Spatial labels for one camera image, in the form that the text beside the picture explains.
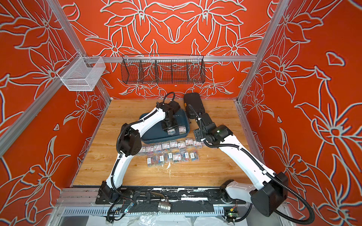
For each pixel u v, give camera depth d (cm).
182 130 97
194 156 85
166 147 90
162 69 99
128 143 58
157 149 89
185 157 85
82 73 92
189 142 91
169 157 85
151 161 83
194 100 116
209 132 55
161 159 84
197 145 90
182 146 90
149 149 88
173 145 90
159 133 92
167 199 71
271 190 37
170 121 80
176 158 85
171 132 90
